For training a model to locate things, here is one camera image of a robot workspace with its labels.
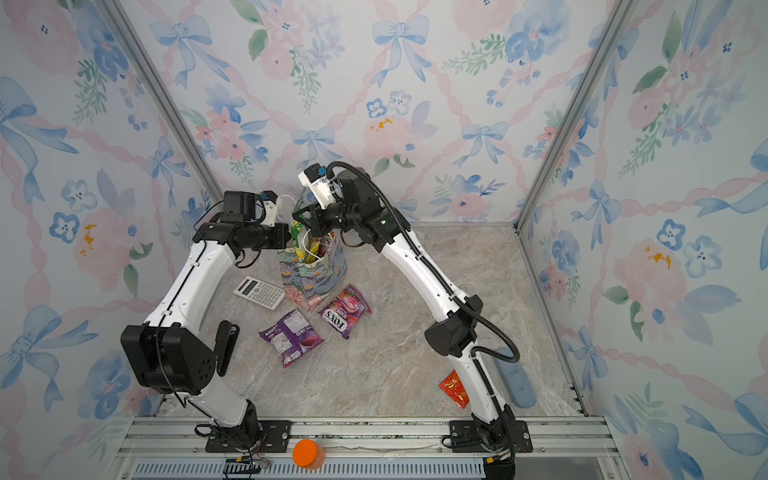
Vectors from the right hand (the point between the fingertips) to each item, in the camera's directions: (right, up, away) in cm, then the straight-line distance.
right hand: (295, 212), depth 70 cm
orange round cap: (+4, -53, -5) cm, 53 cm away
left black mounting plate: (-6, -55, +4) cm, 56 cm away
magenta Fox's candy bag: (+8, -27, +23) cm, 36 cm away
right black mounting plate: (+41, -55, +3) cm, 68 cm away
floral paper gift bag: (-1, -18, +16) cm, 24 cm away
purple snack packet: (-7, -34, +18) cm, 39 cm away
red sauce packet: (+40, -46, +12) cm, 62 cm away
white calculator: (-21, -22, +30) cm, 43 cm away
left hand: (-5, -3, +13) cm, 15 cm away
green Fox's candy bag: (+1, -4, 0) cm, 4 cm away
